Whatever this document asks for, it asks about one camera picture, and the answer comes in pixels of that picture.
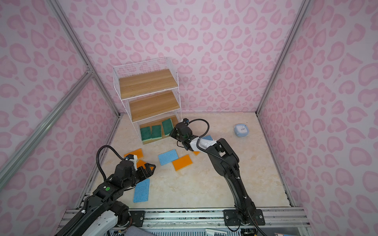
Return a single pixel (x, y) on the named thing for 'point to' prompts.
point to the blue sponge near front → (141, 192)
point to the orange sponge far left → (139, 152)
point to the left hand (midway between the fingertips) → (151, 167)
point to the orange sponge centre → (182, 162)
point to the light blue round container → (241, 130)
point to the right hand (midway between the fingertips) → (170, 129)
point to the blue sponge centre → (168, 157)
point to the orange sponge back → (196, 152)
